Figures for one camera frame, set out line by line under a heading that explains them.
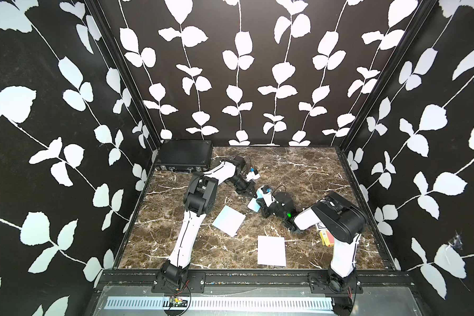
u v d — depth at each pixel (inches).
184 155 46.4
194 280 29.3
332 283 26.2
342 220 20.0
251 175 38.4
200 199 25.1
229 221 35.9
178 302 27.8
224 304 27.6
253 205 37.6
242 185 36.5
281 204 29.4
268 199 32.4
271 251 32.4
